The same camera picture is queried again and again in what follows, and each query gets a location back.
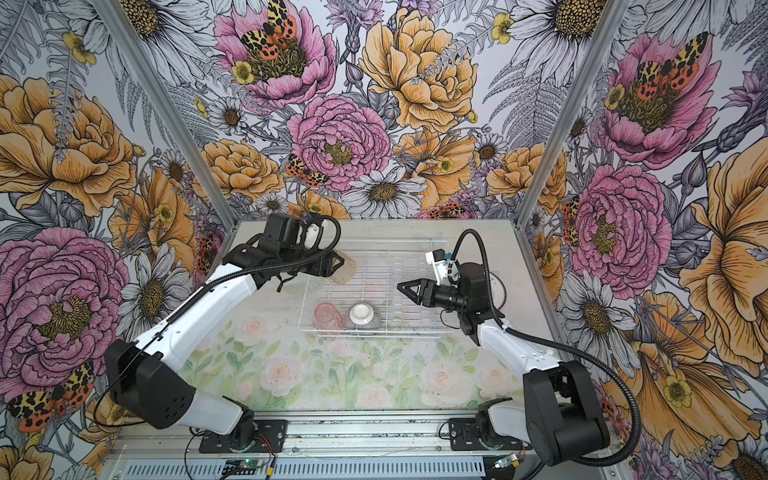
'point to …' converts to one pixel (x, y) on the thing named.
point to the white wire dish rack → (362, 297)
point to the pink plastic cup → (327, 318)
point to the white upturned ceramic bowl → (362, 316)
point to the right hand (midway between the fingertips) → (402, 296)
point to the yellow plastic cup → (346, 272)
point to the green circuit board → (242, 467)
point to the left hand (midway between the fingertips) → (329, 268)
